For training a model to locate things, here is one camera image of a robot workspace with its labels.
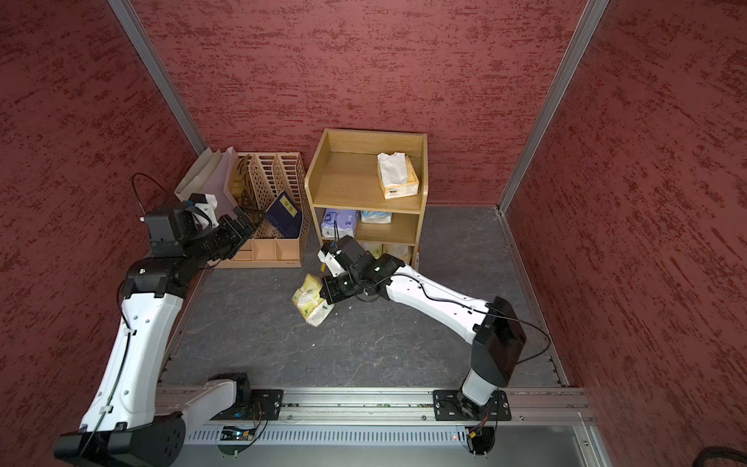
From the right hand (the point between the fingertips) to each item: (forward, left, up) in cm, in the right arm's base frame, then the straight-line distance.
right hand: (323, 300), depth 74 cm
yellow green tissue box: (+1, +4, -1) cm, 5 cm away
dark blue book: (+39, +20, -9) cm, 45 cm away
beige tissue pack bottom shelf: (+22, -22, -10) cm, 33 cm away
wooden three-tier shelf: (+34, -5, +13) cm, 37 cm away
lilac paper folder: (+34, +35, +11) cm, 50 cm away
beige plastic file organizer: (+48, +29, +1) cm, 56 cm away
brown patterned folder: (+43, +33, +2) cm, 54 cm away
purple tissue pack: (+25, -5, +4) cm, 26 cm away
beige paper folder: (+36, +41, +13) cm, 56 cm away
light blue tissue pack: (+27, -14, +2) cm, 31 cm away
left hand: (+11, +14, +17) cm, 24 cm away
